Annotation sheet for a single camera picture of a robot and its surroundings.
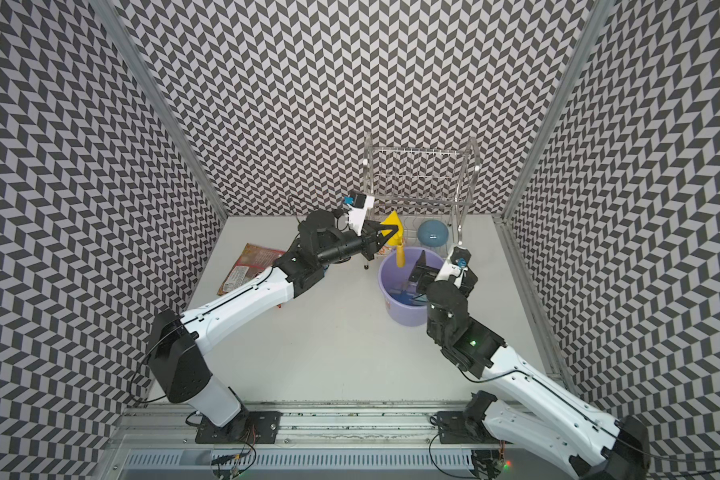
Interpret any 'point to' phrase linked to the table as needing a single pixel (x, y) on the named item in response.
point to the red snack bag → (252, 261)
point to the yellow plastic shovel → (397, 239)
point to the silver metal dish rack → (427, 191)
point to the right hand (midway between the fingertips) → (440, 263)
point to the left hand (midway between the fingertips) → (395, 230)
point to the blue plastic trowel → (409, 298)
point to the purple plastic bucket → (393, 278)
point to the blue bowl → (432, 233)
